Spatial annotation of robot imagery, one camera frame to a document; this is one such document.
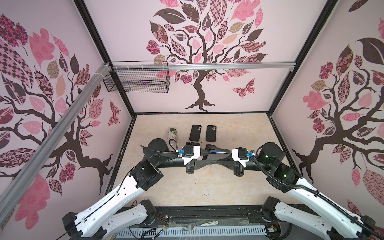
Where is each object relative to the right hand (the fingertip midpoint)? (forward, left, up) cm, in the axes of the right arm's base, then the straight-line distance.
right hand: (218, 157), depth 56 cm
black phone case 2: (+38, -3, -35) cm, 52 cm away
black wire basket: (+81, +56, -18) cm, 101 cm away
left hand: (-2, +1, +3) cm, 4 cm away
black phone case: (+38, +9, -35) cm, 53 cm away
